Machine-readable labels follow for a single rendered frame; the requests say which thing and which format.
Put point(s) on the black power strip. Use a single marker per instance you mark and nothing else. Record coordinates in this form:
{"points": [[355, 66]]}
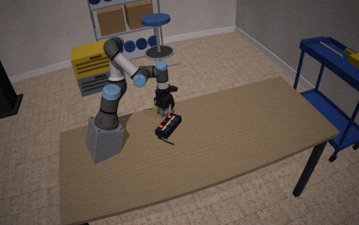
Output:
{"points": [[168, 125]]}

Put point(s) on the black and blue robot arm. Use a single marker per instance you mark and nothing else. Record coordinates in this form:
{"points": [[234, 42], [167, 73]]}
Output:
{"points": [[117, 85]]}

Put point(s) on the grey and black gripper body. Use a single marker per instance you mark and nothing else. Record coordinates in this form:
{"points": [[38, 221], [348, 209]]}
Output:
{"points": [[165, 98]]}

